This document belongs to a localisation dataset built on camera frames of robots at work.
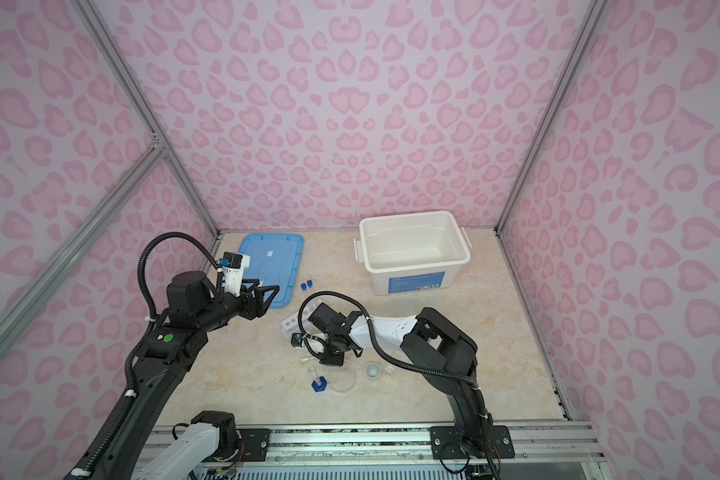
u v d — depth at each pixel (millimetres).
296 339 767
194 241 571
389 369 857
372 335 558
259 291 650
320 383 819
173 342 503
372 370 839
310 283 859
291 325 902
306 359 862
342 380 833
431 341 539
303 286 857
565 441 750
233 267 617
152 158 873
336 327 701
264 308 667
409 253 1132
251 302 631
